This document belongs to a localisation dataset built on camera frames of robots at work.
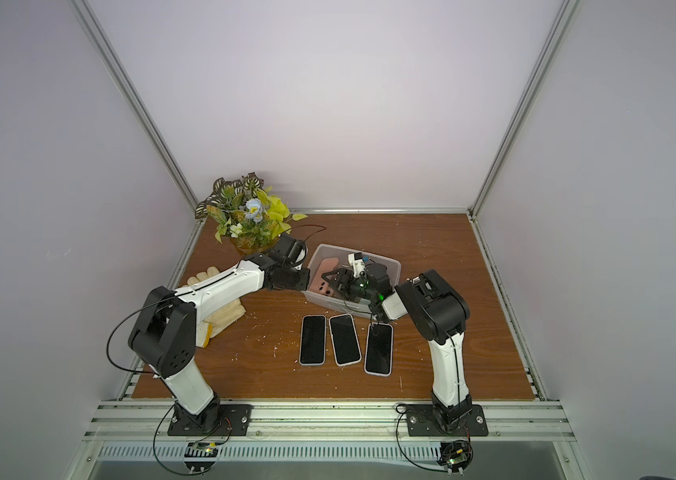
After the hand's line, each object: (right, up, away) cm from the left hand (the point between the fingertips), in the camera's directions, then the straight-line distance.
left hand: (313, 280), depth 91 cm
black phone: (+1, -17, -6) cm, 18 cm away
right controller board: (+37, -39, -21) cm, 58 cm away
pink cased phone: (+2, -2, +2) cm, 3 cm away
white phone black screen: (+20, -19, -6) cm, 28 cm away
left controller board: (-26, -41, -19) cm, 52 cm away
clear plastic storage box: (+3, +9, +7) cm, 12 cm away
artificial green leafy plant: (-24, +24, +6) cm, 34 cm away
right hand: (+4, +1, -1) cm, 4 cm away
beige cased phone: (+10, -17, -4) cm, 21 cm away
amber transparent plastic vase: (-23, +9, +10) cm, 27 cm away
